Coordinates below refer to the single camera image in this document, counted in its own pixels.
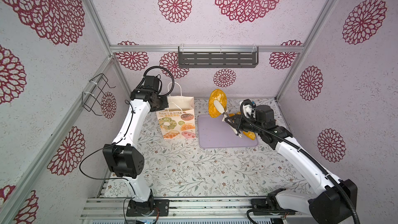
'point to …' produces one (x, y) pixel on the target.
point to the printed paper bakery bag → (178, 121)
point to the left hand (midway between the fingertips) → (164, 108)
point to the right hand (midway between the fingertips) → (226, 117)
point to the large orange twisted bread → (220, 96)
